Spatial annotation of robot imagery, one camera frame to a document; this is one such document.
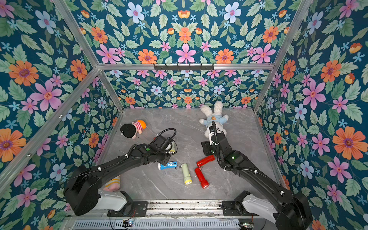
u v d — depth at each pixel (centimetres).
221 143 56
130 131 97
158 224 77
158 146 65
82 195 42
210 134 69
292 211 38
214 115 107
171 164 86
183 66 93
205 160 89
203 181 80
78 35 77
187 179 80
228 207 74
